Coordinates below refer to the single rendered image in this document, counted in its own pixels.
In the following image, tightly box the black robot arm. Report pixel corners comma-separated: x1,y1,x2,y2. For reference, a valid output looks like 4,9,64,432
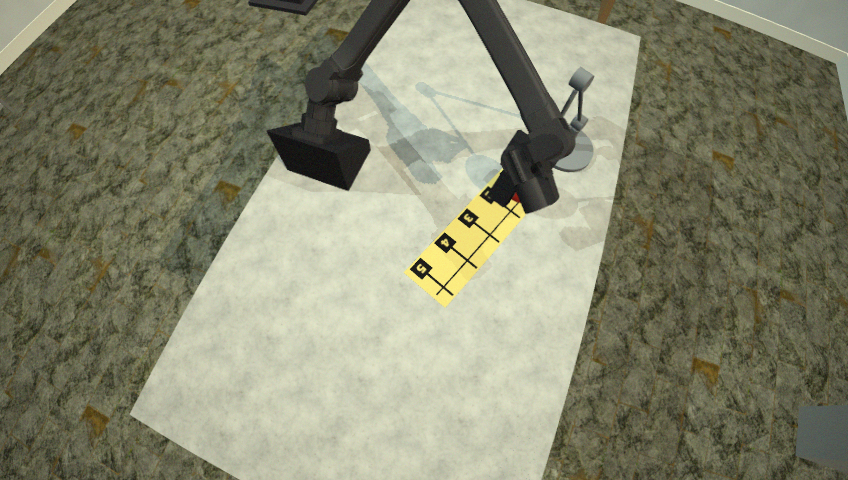
291,0,576,214

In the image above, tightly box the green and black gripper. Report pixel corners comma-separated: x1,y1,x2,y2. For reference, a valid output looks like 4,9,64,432
506,130,558,168

